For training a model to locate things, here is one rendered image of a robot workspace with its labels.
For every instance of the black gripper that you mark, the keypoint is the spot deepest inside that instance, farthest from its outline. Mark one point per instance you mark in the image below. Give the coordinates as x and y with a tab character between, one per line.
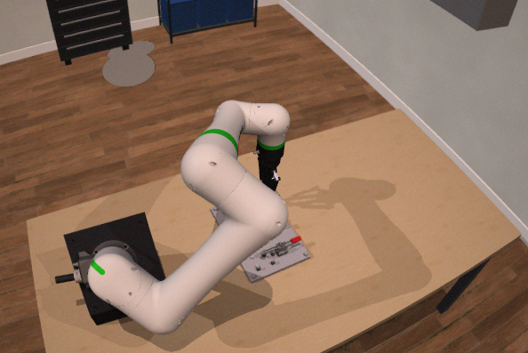
268	173

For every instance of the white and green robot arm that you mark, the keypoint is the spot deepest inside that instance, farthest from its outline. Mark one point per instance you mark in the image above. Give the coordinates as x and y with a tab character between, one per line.
253	213

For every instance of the toggle clamp with red handle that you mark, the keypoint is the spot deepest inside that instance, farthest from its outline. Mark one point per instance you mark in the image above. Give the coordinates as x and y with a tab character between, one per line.
280	250

